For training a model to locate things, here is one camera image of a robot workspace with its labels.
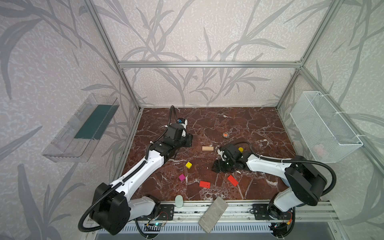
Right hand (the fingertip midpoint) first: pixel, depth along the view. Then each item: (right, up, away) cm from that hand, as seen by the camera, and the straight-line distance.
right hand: (214, 165), depth 87 cm
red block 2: (+11, -9, -3) cm, 14 cm away
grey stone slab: (-2, -19, -16) cm, 25 cm away
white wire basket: (+46, +19, -24) cm, 55 cm away
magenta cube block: (-19, -6, -2) cm, 20 cm away
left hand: (-13, +20, -5) cm, 24 cm away
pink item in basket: (+51, +12, -13) cm, 54 cm away
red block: (-6, -10, -4) cm, 12 cm away
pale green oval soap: (-19, -15, -11) cm, 27 cm away
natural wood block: (-4, +8, +10) cm, 14 cm away
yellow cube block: (-15, -1, +2) cm, 15 cm away
